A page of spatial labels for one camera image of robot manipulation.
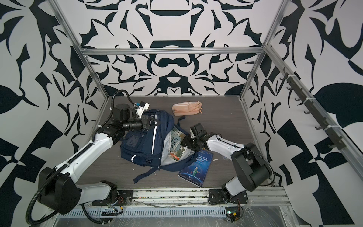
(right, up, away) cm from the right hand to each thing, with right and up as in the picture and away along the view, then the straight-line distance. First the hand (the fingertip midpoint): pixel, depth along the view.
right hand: (184, 143), depth 88 cm
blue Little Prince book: (+7, -14, -5) cm, 16 cm away
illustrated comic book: (-5, -4, 0) cm, 6 cm away
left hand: (-12, +15, -16) cm, 25 cm away
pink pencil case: (+3, +22, +24) cm, 33 cm away
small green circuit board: (+24, -31, -17) cm, 43 cm away
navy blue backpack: (-13, +2, -17) cm, 21 cm away
